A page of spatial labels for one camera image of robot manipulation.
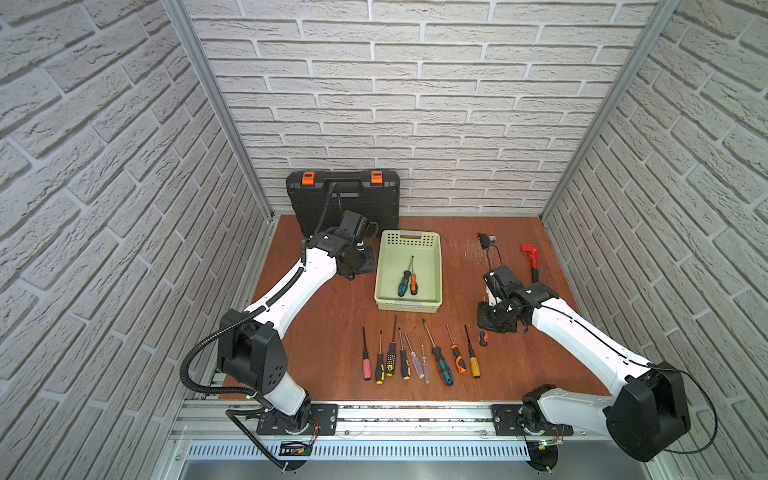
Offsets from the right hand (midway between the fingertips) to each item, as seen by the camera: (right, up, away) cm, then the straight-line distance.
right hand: (486, 323), depth 82 cm
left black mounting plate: (-44, -22, -8) cm, 49 cm away
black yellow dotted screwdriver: (-27, -9, +2) cm, 29 cm away
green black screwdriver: (-23, +10, +15) cm, 29 cm away
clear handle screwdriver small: (-17, -12, -1) cm, 21 cm away
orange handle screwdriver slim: (-2, -2, -5) cm, 5 cm away
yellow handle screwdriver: (-4, -11, -1) cm, 12 cm away
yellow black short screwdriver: (-23, -11, 0) cm, 26 cm away
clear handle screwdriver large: (-20, -11, -1) cm, 23 cm away
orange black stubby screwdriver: (-20, +9, +15) cm, 26 cm away
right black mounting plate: (+2, -23, -9) cm, 25 cm away
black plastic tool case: (-51, +37, +13) cm, 64 cm away
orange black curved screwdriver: (-8, -11, 0) cm, 13 cm away
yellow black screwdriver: (-30, -11, -1) cm, 32 cm away
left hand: (-31, +18, +1) cm, 36 cm away
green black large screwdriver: (-12, -12, -3) cm, 17 cm away
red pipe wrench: (+25, +19, +24) cm, 40 cm away
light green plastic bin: (-25, +20, +29) cm, 43 cm away
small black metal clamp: (+9, +24, +28) cm, 38 cm away
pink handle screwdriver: (-34, -12, -1) cm, 36 cm away
